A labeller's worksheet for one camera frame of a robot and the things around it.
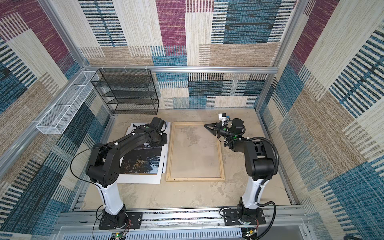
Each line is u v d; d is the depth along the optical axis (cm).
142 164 92
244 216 67
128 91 109
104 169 50
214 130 82
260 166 51
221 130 83
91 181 52
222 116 89
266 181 52
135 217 75
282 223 73
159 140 83
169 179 85
